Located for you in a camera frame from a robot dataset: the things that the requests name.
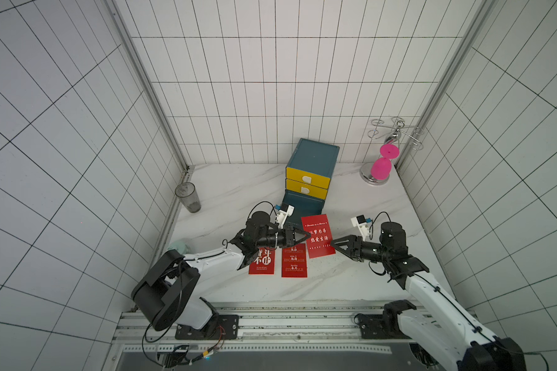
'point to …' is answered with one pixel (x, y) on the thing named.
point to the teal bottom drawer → (304, 205)
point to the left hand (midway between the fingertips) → (307, 239)
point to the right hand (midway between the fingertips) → (333, 241)
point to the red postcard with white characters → (264, 262)
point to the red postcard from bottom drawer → (320, 242)
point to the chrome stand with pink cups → (395, 133)
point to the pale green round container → (180, 246)
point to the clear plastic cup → (186, 192)
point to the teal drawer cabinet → (309, 171)
